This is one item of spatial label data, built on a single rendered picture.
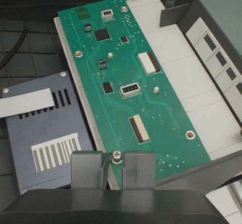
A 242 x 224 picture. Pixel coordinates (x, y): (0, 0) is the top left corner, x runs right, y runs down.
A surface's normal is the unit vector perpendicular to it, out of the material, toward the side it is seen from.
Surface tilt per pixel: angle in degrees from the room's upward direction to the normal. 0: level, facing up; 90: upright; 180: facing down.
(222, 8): 0
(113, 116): 90
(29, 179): 90
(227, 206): 90
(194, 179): 0
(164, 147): 90
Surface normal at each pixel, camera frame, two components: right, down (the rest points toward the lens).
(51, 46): 0.37, -0.61
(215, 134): -0.01, -0.54
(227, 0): 0.33, 0.79
